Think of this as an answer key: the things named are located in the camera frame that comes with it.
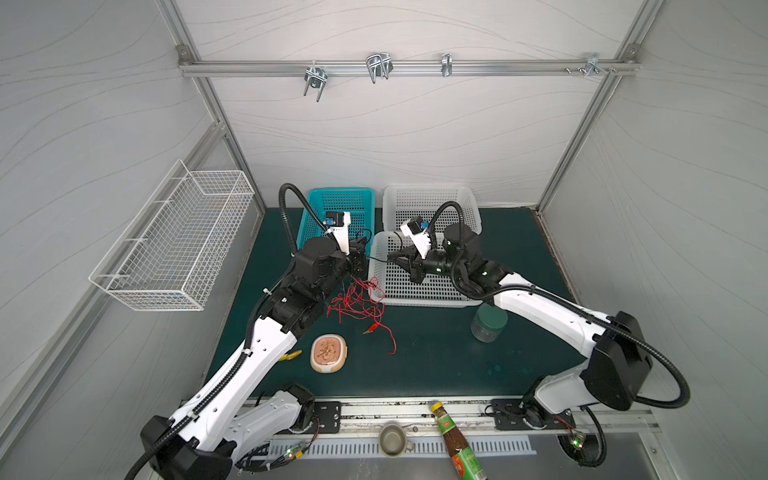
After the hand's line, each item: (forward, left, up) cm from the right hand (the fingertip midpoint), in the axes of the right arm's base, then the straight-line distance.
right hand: (393, 247), depth 73 cm
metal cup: (-37, -2, -28) cm, 46 cm away
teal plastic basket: (+33, +15, -17) cm, 40 cm away
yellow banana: (-20, +28, -24) cm, 42 cm away
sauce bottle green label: (-40, -18, -24) cm, 50 cm away
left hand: (0, +6, +5) cm, 7 cm away
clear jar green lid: (-10, -26, -19) cm, 34 cm away
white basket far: (+42, -1, -25) cm, 49 cm away
